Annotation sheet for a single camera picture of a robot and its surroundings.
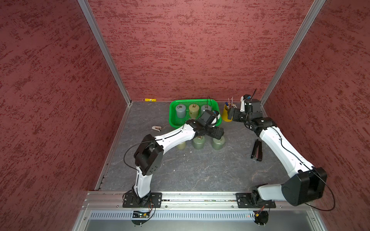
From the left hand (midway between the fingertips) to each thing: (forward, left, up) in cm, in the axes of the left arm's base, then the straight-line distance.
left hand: (215, 132), depth 85 cm
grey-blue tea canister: (+24, +23, -8) cm, 34 cm away
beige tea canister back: (+24, +13, -7) cm, 28 cm away
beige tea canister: (-3, +21, -12) cm, 24 cm away
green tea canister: (-3, +10, -8) cm, 13 cm away
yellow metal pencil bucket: (0, -2, +18) cm, 18 cm away
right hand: (+7, -10, +9) cm, 16 cm away
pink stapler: (+12, +39, -13) cm, 43 cm away
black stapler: (-7, -28, -12) cm, 31 cm away
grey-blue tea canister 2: (+26, +4, -5) cm, 27 cm away
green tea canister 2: (-4, -3, -9) cm, 10 cm away
